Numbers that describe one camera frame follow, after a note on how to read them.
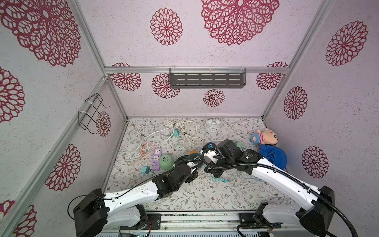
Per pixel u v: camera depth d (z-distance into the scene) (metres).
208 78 0.94
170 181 0.59
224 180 0.79
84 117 0.73
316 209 0.38
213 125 1.05
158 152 0.97
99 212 0.40
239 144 1.04
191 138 1.07
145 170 0.90
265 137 1.00
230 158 0.56
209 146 0.65
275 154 0.93
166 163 0.83
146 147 1.02
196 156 0.70
